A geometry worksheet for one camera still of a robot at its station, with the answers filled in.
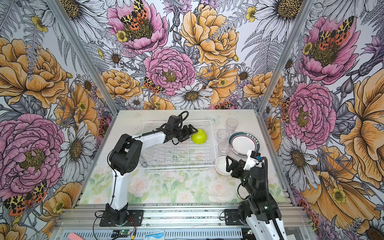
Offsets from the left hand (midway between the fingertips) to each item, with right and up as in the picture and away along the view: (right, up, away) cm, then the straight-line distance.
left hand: (193, 136), depth 98 cm
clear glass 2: (+20, +1, +6) cm, 21 cm away
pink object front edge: (-55, -44, -28) cm, 76 cm away
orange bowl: (+16, -17, -8) cm, 25 cm away
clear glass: (+27, +8, +10) cm, 29 cm away
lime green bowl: (+4, -1, +2) cm, 4 cm away
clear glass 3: (+20, -7, -1) cm, 21 cm away
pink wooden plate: (+31, -5, +1) cm, 31 cm away
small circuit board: (-34, -44, -27) cm, 62 cm away
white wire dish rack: (-7, -12, -2) cm, 14 cm away
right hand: (+19, -12, -24) cm, 33 cm away
